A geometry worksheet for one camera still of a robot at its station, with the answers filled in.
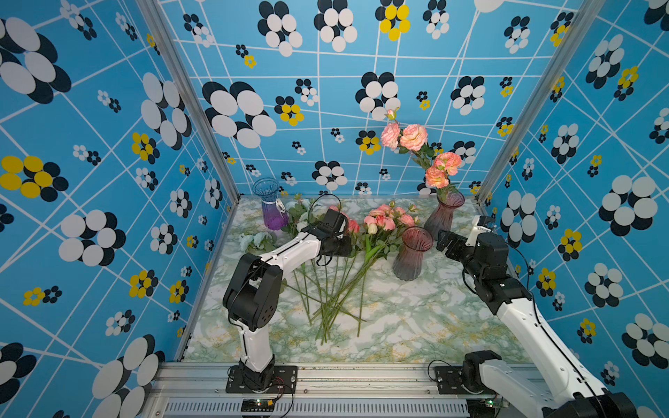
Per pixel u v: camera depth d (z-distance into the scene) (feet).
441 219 3.25
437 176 2.48
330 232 2.41
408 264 3.27
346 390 2.38
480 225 2.21
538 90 2.77
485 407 2.26
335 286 3.01
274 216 3.46
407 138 2.43
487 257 1.89
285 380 2.40
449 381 2.37
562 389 1.32
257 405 2.37
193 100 2.86
